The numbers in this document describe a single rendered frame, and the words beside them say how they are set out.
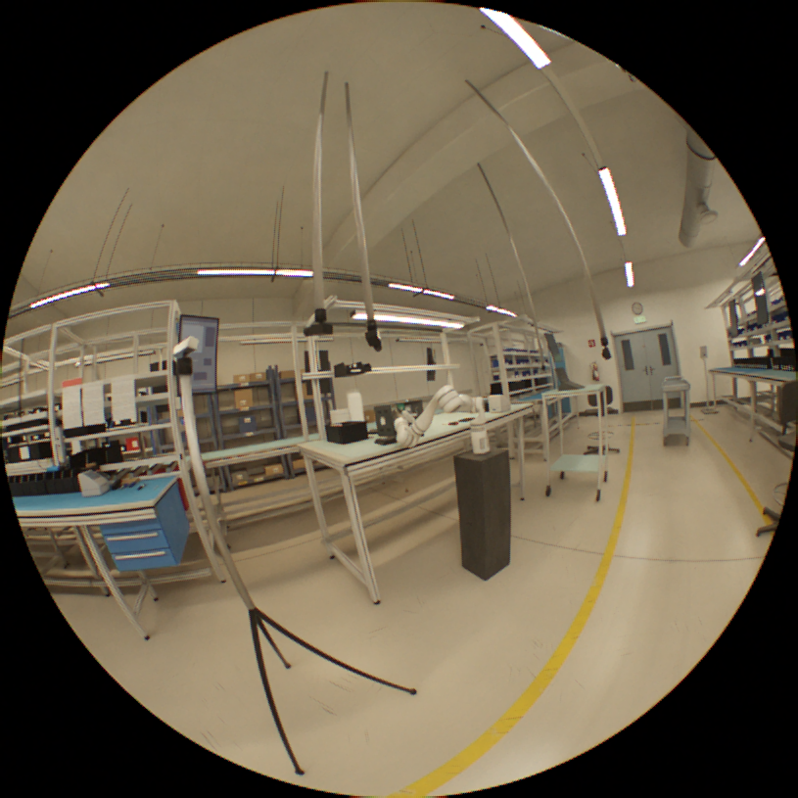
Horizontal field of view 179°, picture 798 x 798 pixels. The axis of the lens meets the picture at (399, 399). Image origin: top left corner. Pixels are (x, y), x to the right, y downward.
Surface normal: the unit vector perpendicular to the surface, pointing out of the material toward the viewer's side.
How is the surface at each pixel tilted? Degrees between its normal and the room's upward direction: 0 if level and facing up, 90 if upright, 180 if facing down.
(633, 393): 90
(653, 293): 90
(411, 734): 0
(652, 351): 90
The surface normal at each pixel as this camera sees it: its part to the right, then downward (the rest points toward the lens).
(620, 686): -0.14, -0.99
